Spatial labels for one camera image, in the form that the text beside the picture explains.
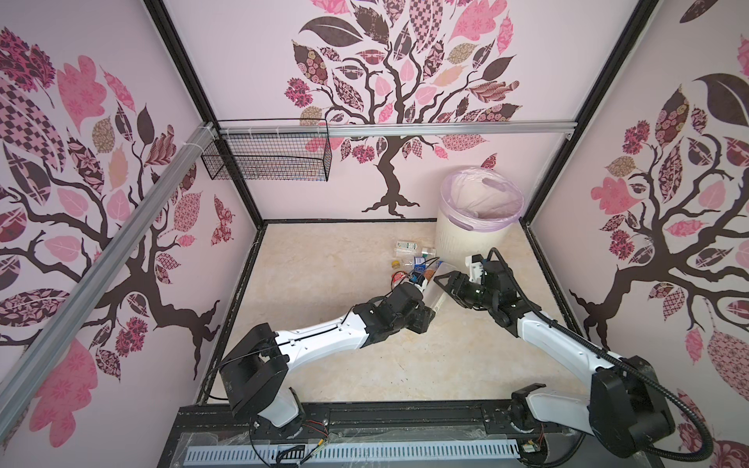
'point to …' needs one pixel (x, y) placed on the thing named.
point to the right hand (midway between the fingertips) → (439, 280)
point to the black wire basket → (271, 158)
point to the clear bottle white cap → (434, 292)
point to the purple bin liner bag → (479, 199)
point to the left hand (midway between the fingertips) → (425, 315)
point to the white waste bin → (454, 243)
